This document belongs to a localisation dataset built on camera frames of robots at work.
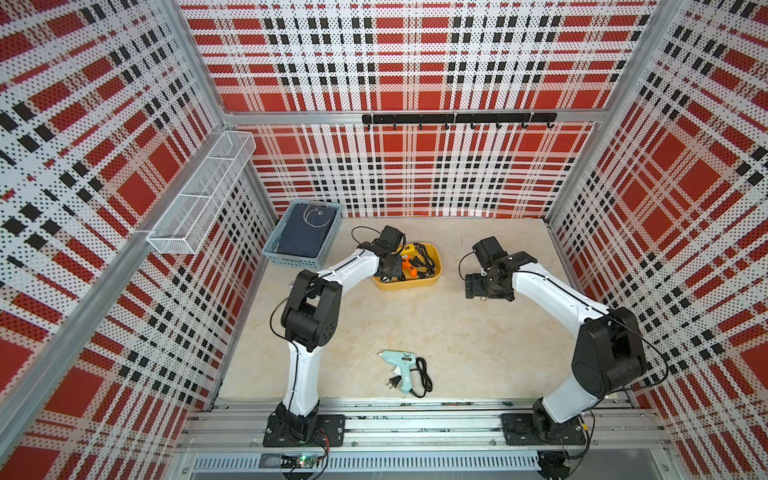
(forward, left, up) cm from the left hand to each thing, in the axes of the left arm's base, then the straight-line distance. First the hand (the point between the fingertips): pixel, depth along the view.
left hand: (395, 267), depth 100 cm
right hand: (-12, -28, +5) cm, 31 cm away
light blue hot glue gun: (-34, -5, -5) cm, 35 cm away
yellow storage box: (+5, -9, -5) cm, 12 cm away
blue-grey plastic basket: (+16, +35, -1) cm, 38 cm away
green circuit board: (-53, +22, -4) cm, 58 cm away
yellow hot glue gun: (+5, -5, +3) cm, 8 cm away
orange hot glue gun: (+1, -5, -1) cm, 5 cm away
